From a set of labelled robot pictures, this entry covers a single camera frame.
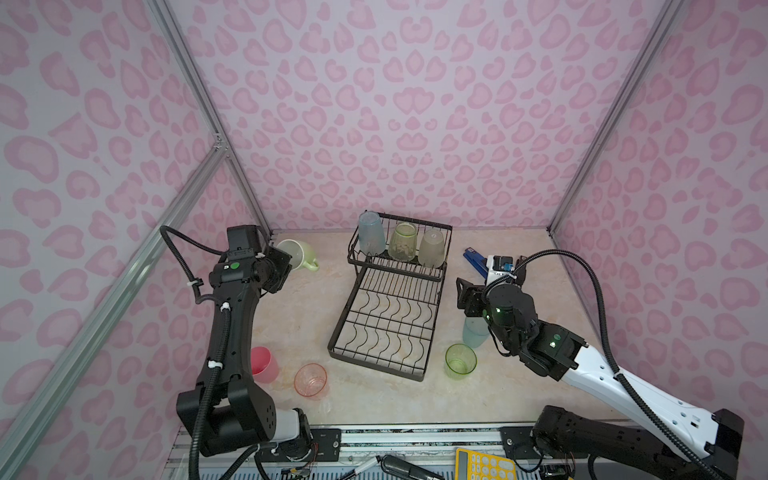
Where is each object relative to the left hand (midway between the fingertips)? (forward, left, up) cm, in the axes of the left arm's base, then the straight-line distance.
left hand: (292, 254), depth 79 cm
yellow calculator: (-44, -44, -24) cm, 67 cm away
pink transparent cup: (-24, -3, -25) cm, 35 cm away
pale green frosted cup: (+5, -37, -6) cm, 38 cm away
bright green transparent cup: (-20, -45, -26) cm, 55 cm away
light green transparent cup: (+3, -29, 0) cm, 29 cm away
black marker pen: (-45, -26, -20) cm, 56 cm away
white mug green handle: (-2, -4, +2) cm, 4 cm away
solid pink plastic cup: (-23, +8, -17) cm, 30 cm away
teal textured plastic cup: (+8, -20, -3) cm, 22 cm away
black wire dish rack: (-6, -24, -25) cm, 35 cm away
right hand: (-10, -44, +2) cm, 45 cm away
